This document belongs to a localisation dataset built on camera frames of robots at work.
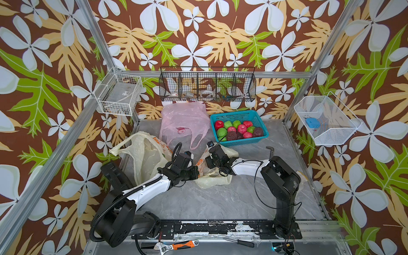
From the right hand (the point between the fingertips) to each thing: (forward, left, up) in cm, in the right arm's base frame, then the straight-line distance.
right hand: (208, 157), depth 97 cm
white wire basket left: (+21, +50, +32) cm, 62 cm away
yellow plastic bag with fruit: (+2, +38, 0) cm, 38 cm away
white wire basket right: (+6, -62, +24) cm, 67 cm away
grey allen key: (+9, -42, -3) cm, 43 cm away
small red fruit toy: (+15, -26, +3) cm, 31 cm away
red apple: (+26, -8, +3) cm, 27 cm away
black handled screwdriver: (-44, -14, -2) cm, 46 cm away
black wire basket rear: (+36, 0, +28) cm, 46 cm away
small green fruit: (+17, -9, 0) cm, 19 cm away
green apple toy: (+27, -20, +2) cm, 34 cm away
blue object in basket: (+8, -56, +22) cm, 61 cm away
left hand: (-11, +5, +4) cm, 13 cm away
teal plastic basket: (+33, -32, +4) cm, 46 cm away
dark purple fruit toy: (+11, -16, +7) cm, 21 cm away
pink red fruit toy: (+21, -16, +3) cm, 27 cm away
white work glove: (-13, -55, -3) cm, 57 cm away
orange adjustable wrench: (-46, +21, -2) cm, 50 cm away
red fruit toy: (+26, -29, +2) cm, 39 cm away
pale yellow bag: (-16, 0, +6) cm, 17 cm away
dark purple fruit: (+15, -32, +6) cm, 36 cm away
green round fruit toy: (+20, -29, +3) cm, 36 cm away
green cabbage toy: (+17, -9, +3) cm, 20 cm away
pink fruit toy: (+21, -23, +3) cm, 31 cm away
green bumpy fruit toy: (+26, -14, +2) cm, 29 cm away
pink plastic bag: (+28, +10, +9) cm, 31 cm away
